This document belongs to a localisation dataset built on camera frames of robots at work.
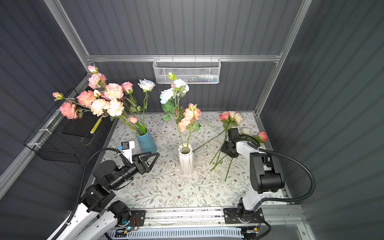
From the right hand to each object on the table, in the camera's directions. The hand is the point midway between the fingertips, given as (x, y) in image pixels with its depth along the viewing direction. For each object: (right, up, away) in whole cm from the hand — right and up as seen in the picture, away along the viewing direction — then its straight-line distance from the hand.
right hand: (227, 150), depth 96 cm
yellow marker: (-72, +17, -20) cm, 76 cm away
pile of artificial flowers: (+6, +22, +18) cm, 29 cm away
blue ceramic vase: (-49, +6, -11) cm, 51 cm away
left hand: (-38, +3, -31) cm, 49 cm away
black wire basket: (-85, +10, -27) cm, 90 cm away
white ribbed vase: (-25, +1, -24) cm, 35 cm away
